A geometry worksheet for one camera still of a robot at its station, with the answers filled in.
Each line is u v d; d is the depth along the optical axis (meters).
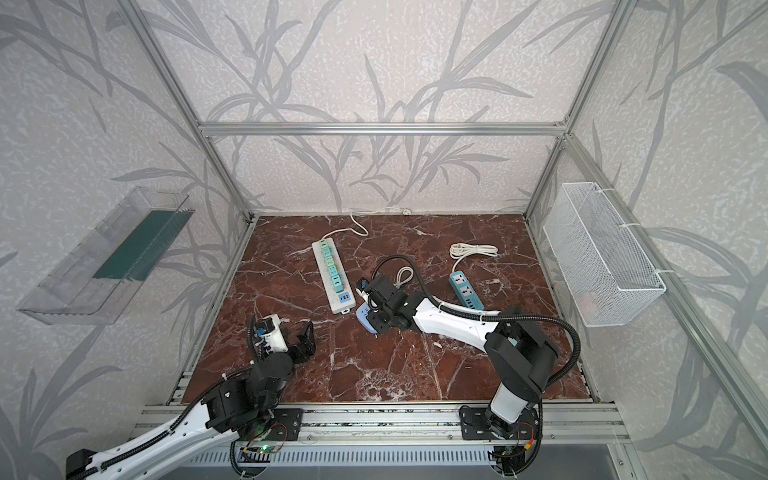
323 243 1.03
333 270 0.96
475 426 0.73
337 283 0.93
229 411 0.56
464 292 0.96
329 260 0.99
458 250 1.08
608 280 0.61
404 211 1.23
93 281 0.64
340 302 0.94
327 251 1.01
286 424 0.74
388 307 0.65
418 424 0.75
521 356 0.44
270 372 0.58
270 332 0.66
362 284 0.76
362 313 0.91
